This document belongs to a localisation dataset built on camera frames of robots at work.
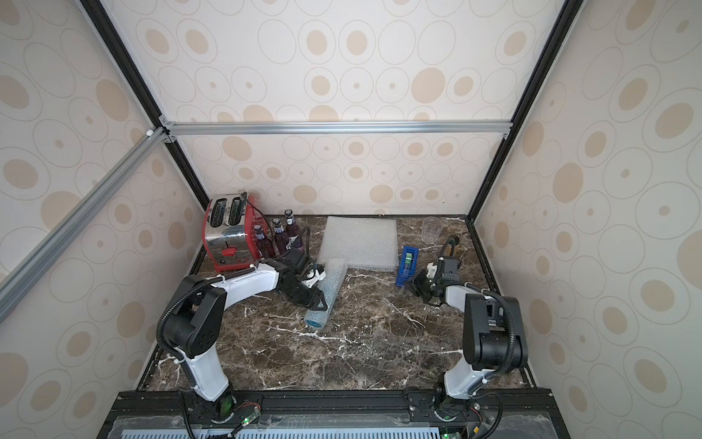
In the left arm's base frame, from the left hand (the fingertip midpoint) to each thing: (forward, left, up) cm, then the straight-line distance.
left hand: (327, 305), depth 89 cm
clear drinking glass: (+36, -41, -1) cm, 54 cm away
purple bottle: (+18, +23, +9) cm, 30 cm away
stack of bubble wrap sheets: (+28, -12, -3) cm, 31 cm away
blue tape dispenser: (+14, -28, +2) cm, 31 cm away
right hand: (+9, -30, +1) cm, 31 cm away
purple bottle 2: (+26, +14, +8) cm, 31 cm away
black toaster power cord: (+32, +30, +17) cm, 48 cm away
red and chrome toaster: (+19, +31, +14) cm, 39 cm away
